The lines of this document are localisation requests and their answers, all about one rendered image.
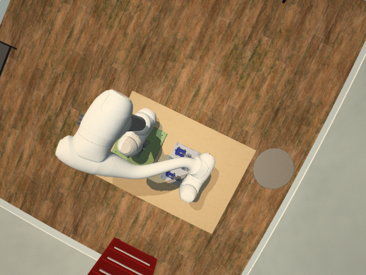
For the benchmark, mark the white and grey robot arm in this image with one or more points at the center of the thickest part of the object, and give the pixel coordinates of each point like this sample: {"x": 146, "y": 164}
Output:
{"x": 108, "y": 118}

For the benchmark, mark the grey toggle clamp with red handle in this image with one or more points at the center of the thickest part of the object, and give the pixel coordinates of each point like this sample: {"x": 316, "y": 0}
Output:
{"x": 177, "y": 178}

